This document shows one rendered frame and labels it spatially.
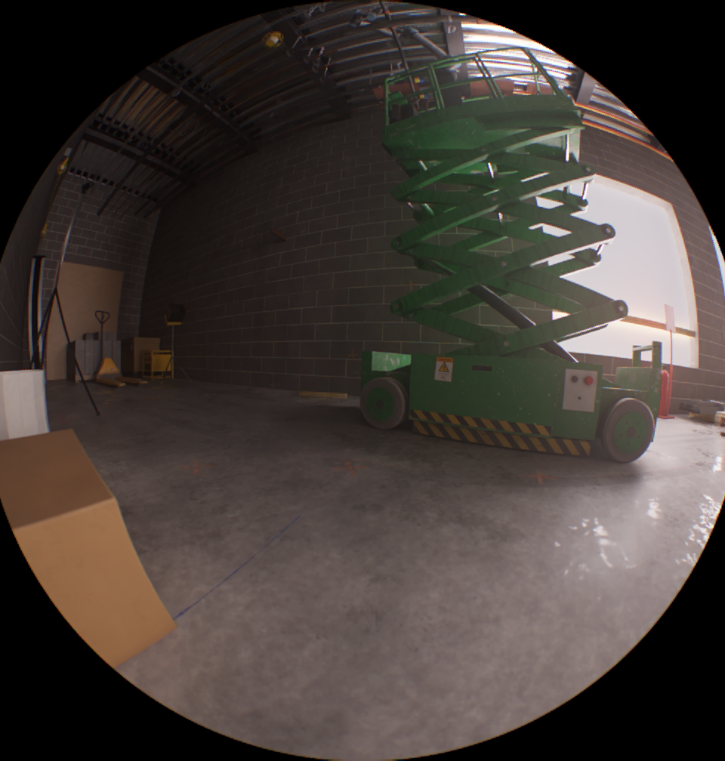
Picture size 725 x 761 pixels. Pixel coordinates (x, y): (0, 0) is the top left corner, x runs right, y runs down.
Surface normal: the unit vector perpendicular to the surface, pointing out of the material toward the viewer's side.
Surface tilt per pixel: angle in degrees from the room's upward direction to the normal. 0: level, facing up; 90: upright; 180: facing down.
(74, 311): 90
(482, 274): 90
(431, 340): 90
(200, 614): 0
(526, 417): 90
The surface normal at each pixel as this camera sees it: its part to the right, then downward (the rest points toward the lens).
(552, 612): 0.04, -1.00
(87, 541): 0.94, 0.06
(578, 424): -0.57, 0.04
